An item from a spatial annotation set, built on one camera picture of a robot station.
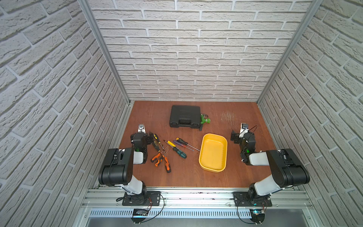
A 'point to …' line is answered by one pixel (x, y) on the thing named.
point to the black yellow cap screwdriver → (185, 143)
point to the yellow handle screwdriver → (173, 144)
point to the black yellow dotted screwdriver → (156, 137)
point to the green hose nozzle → (204, 119)
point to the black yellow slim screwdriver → (157, 146)
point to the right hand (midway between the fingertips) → (242, 130)
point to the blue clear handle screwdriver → (178, 143)
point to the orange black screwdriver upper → (154, 158)
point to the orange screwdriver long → (168, 166)
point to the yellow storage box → (212, 155)
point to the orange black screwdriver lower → (160, 160)
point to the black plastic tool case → (185, 116)
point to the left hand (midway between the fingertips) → (143, 129)
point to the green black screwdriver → (179, 152)
